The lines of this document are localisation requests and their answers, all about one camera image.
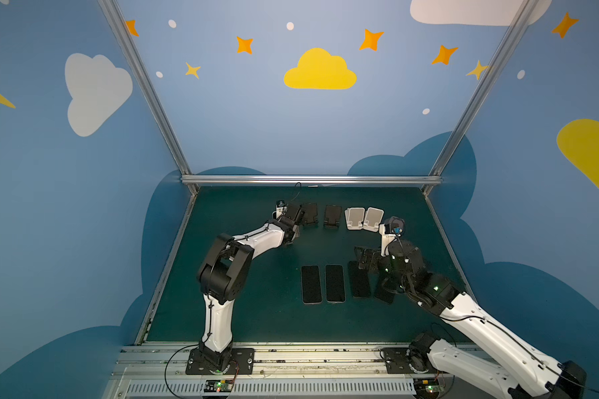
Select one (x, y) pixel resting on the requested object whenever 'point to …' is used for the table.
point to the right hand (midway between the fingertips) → (371, 245)
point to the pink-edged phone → (311, 284)
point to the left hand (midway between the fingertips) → (290, 225)
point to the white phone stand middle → (354, 218)
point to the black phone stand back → (333, 215)
